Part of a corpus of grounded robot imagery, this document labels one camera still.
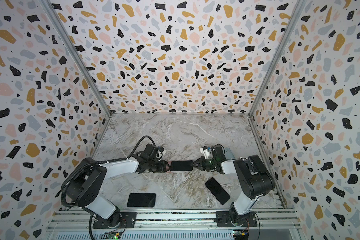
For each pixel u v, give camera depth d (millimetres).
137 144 704
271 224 732
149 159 736
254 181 470
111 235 702
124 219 727
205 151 898
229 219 718
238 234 715
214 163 780
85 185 452
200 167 816
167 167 848
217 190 861
